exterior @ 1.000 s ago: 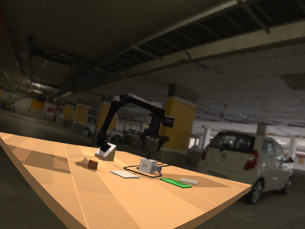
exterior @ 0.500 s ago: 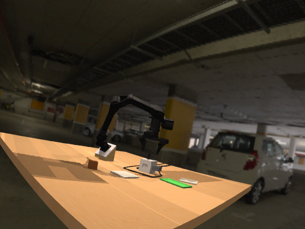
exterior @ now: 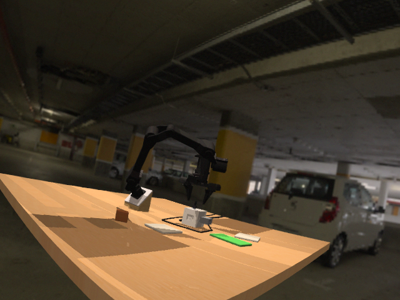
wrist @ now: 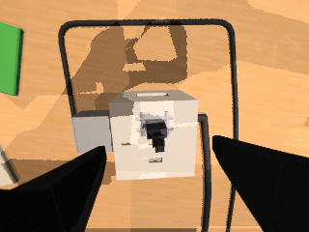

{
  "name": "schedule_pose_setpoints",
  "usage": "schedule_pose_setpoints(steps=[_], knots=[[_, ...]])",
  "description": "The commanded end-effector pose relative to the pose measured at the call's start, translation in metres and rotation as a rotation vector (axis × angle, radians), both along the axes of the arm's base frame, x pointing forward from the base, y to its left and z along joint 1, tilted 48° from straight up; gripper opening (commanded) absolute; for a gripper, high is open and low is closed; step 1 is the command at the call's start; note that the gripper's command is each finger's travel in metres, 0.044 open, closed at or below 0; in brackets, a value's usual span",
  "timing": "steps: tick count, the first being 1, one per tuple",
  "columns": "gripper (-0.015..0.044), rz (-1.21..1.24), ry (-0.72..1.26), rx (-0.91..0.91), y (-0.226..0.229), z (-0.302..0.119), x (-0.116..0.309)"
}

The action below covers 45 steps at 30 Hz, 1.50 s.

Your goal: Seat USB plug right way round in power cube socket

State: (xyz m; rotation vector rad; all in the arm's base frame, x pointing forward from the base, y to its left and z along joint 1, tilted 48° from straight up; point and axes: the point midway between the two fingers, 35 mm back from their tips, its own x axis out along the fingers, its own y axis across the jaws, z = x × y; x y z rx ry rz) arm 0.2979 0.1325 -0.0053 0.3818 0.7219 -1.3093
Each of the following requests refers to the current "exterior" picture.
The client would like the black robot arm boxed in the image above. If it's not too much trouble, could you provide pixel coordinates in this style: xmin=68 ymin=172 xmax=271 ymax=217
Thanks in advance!
xmin=125 ymin=124 xmax=228 ymax=199

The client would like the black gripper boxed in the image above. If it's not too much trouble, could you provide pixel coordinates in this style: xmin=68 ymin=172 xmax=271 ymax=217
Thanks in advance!
xmin=179 ymin=167 xmax=221 ymax=204

